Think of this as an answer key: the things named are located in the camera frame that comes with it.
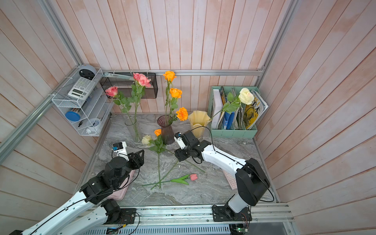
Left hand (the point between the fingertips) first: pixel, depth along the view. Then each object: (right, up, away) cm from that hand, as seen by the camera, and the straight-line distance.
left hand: (139, 154), depth 74 cm
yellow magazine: (+71, +24, +26) cm, 79 cm away
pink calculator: (+51, -17, +10) cm, 54 cm away
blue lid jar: (-36, +21, +2) cm, 42 cm away
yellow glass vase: (+32, +19, +19) cm, 42 cm away
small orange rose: (+6, 0, +24) cm, 25 cm away
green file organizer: (+52, +21, +19) cm, 59 cm away
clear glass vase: (-10, +11, +19) cm, 25 cm away
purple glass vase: (+12, +9, +20) cm, 25 cm away
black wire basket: (-23, +44, +27) cm, 56 cm away
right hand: (+20, -1, +13) cm, 24 cm away
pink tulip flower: (+21, -18, +11) cm, 30 cm away
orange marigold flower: (+22, +21, +1) cm, 30 cm away
